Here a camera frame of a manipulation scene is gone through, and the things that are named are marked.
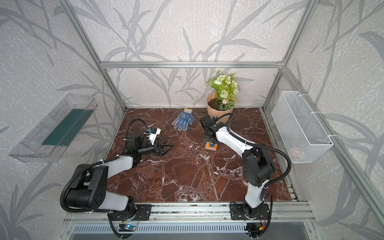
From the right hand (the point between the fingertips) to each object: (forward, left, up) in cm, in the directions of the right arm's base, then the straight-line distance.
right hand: (211, 133), depth 93 cm
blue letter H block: (-6, 0, -6) cm, 8 cm away
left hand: (-8, +24, +5) cm, 25 cm away
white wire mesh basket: (-20, -36, +25) cm, 48 cm away
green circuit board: (-48, +43, -10) cm, 65 cm away
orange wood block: (-5, +2, -7) cm, 9 cm away
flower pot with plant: (+21, -8, +6) cm, 23 cm away
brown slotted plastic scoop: (+25, +6, -9) cm, 27 cm away
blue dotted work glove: (+22, +19, -11) cm, 31 cm away
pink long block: (-7, -2, -9) cm, 12 cm away
